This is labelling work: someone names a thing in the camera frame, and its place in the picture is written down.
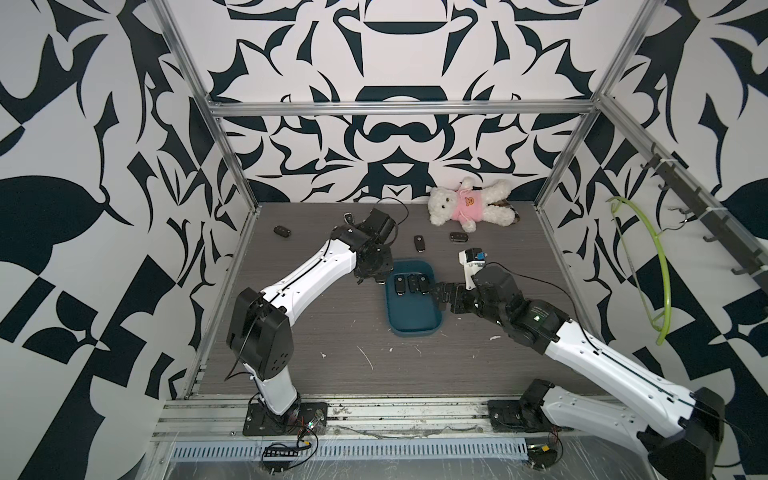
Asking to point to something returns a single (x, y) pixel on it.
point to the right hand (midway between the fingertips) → (442, 283)
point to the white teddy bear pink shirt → (471, 203)
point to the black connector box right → (541, 456)
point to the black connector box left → (279, 459)
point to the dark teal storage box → (412, 314)
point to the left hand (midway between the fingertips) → (383, 262)
